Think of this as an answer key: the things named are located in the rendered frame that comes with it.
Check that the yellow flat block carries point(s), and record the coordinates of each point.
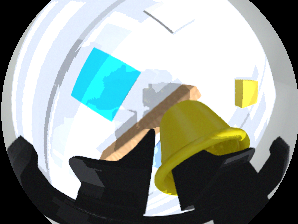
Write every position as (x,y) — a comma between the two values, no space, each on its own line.
(246,93)

